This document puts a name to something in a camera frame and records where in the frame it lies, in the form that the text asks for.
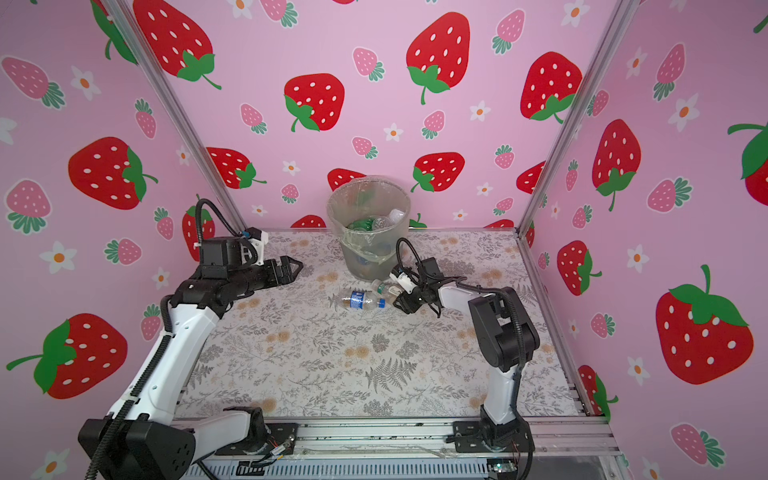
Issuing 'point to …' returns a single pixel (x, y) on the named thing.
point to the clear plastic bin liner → (368, 255)
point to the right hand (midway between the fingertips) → (401, 296)
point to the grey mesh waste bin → (370, 215)
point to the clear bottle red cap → (396, 215)
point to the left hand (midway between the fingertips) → (288, 265)
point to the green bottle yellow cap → (362, 224)
